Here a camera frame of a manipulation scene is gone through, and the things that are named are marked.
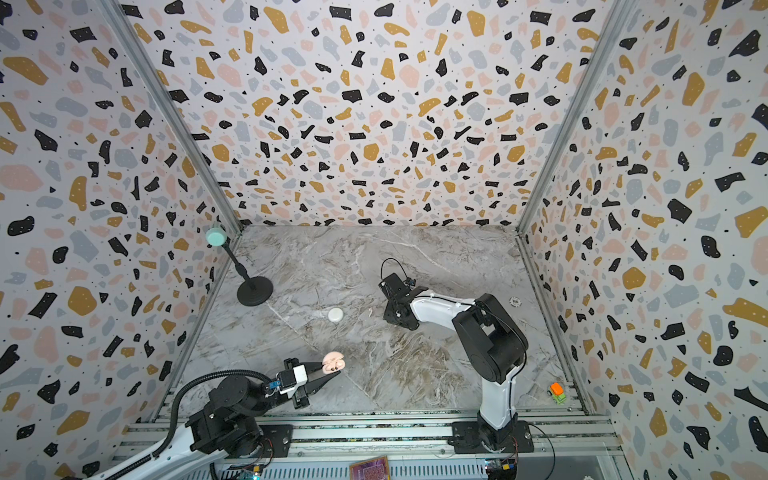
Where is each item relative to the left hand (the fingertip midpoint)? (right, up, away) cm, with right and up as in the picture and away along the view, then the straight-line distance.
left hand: (338, 363), depth 65 cm
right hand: (+10, +5, +30) cm, 33 cm away
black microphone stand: (-36, +11, +36) cm, 52 cm away
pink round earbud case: (-1, 0, -1) cm, 1 cm away
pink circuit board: (+7, -26, +4) cm, 28 cm away
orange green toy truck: (+55, -13, +15) cm, 59 cm away
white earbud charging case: (-8, +5, +30) cm, 32 cm away
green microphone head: (-31, +28, +7) cm, 42 cm away
